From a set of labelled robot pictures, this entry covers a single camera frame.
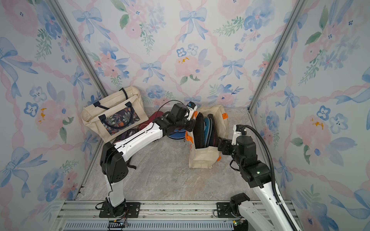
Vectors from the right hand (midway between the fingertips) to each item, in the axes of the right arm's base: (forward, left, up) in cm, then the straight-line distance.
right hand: (225, 130), depth 71 cm
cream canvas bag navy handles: (+20, +67, -9) cm, 70 cm away
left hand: (+10, +13, -5) cm, 18 cm away
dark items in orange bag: (+8, +9, -13) cm, 18 cm away
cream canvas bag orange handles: (-8, +9, -15) cm, 19 cm away
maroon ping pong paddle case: (+33, +46, -26) cm, 62 cm away
